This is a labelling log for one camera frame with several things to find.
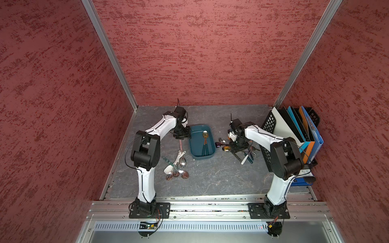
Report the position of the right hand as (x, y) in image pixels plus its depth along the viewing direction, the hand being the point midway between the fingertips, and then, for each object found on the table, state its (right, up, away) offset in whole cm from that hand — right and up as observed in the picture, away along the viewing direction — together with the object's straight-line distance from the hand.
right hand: (237, 151), depth 92 cm
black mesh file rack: (+17, +17, -7) cm, 25 cm away
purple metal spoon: (-11, +4, +5) cm, 13 cm away
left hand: (-32, +8, +2) cm, 33 cm away
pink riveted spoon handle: (-36, +3, +5) cm, 36 cm away
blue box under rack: (+31, -13, -13) cm, 36 cm away
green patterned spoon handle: (-42, -6, -3) cm, 43 cm away
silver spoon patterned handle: (-8, +6, +7) cm, 12 cm away
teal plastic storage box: (-26, +5, +8) cm, 27 cm away
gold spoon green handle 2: (-20, +10, +10) cm, 24 cm away
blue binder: (+32, +13, -22) cm, 41 cm away
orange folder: (+28, +8, -24) cm, 38 cm away
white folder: (+18, +15, -18) cm, 30 cm away
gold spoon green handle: (-21, +3, +5) cm, 22 cm away
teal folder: (+25, +8, -24) cm, 36 cm away
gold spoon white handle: (+4, -5, -1) cm, 6 cm away
